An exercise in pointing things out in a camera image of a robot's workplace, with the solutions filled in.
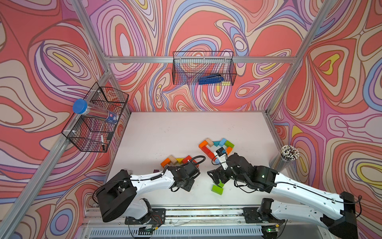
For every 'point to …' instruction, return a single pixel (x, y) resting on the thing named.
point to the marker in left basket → (102, 142)
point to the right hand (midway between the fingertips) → (216, 172)
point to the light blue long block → (222, 142)
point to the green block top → (229, 144)
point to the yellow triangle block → (179, 160)
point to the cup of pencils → (287, 155)
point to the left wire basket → (93, 132)
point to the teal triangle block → (216, 143)
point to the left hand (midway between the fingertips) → (190, 184)
